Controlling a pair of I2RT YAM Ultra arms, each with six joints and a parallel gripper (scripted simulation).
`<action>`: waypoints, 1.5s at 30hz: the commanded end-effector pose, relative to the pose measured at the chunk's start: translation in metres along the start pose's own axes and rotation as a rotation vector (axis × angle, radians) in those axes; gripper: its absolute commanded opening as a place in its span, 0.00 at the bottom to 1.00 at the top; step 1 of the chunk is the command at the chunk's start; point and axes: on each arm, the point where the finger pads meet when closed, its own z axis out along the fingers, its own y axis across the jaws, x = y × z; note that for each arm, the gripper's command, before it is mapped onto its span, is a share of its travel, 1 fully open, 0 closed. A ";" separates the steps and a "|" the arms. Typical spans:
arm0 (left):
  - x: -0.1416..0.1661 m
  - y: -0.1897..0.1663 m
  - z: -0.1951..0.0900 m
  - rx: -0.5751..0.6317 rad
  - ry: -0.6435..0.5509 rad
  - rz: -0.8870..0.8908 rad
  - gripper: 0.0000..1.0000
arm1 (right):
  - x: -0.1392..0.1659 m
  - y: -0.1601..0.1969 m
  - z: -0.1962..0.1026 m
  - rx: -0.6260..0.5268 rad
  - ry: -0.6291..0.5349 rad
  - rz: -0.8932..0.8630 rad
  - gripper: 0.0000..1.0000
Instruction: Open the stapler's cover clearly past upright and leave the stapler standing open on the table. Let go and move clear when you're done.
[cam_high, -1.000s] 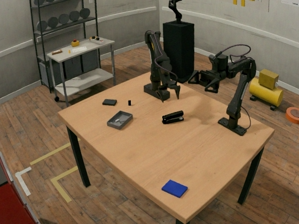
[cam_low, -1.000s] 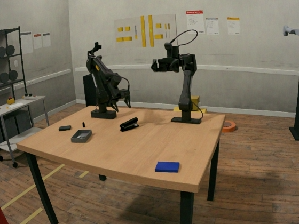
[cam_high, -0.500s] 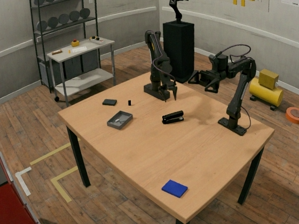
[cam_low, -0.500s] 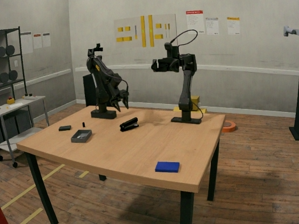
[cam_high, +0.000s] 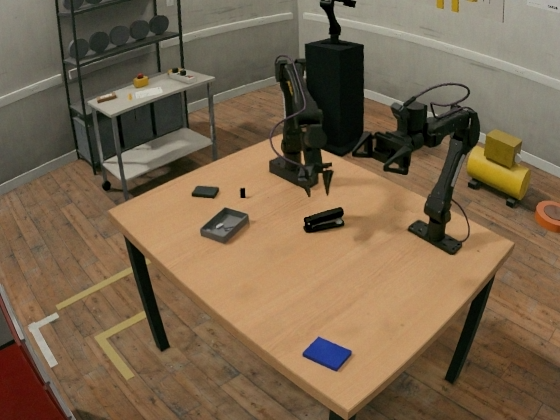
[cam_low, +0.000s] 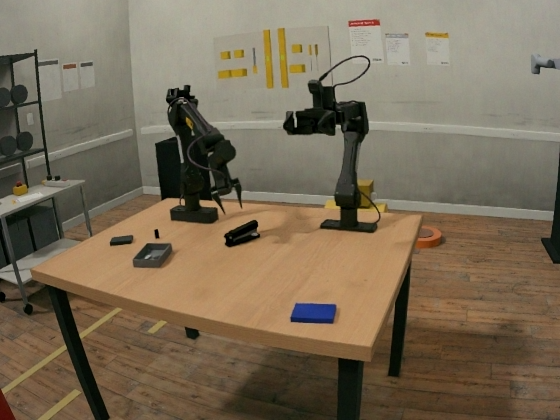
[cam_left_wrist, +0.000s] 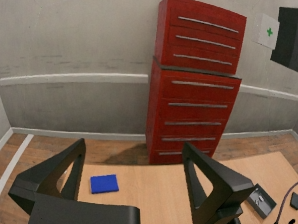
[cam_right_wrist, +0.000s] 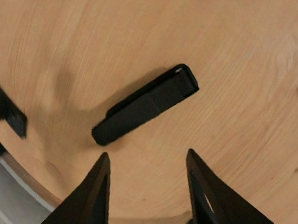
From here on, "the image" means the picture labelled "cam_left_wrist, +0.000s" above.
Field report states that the blue flat rectangular block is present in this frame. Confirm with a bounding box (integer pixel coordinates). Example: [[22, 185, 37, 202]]
[[90, 174, 119, 194]]

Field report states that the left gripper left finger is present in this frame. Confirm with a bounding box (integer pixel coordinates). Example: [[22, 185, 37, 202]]
[[13, 138, 86, 201]]

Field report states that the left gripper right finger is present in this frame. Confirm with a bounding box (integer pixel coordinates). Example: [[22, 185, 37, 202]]
[[182, 141, 255, 224]]

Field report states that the grey rectangular tray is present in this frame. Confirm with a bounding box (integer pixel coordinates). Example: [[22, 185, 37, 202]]
[[246, 183, 277, 219]]

